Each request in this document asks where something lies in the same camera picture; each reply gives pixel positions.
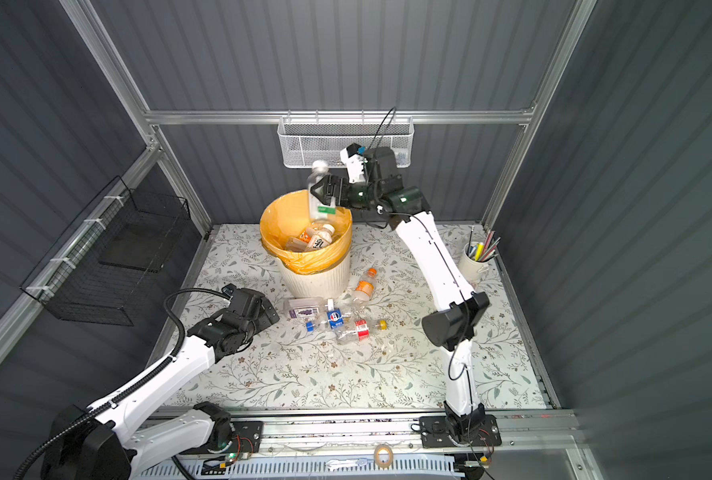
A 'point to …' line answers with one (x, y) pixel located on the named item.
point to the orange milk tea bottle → (321, 234)
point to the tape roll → (376, 456)
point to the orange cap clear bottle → (365, 289)
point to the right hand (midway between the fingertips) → (326, 194)
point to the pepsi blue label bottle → (335, 316)
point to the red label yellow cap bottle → (361, 331)
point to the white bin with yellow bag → (313, 255)
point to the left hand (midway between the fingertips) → (261, 316)
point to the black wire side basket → (102, 268)
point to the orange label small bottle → (299, 243)
